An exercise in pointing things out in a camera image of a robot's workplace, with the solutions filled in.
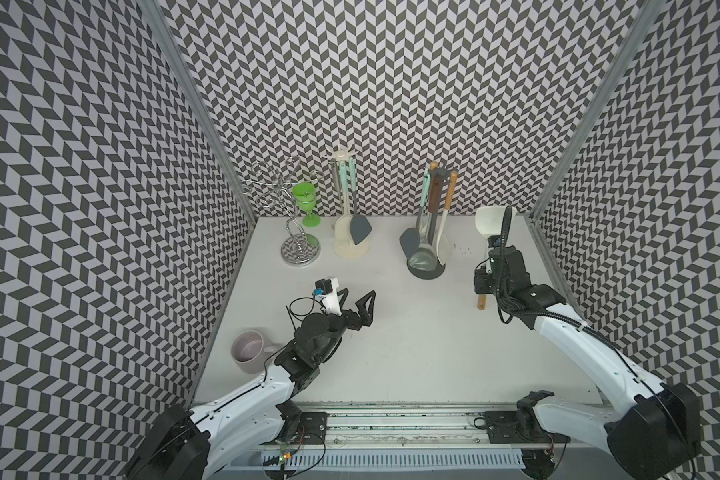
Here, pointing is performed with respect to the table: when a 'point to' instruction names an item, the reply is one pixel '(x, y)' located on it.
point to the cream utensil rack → (362, 248)
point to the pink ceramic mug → (250, 351)
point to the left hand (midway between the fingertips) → (362, 294)
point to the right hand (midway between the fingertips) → (486, 275)
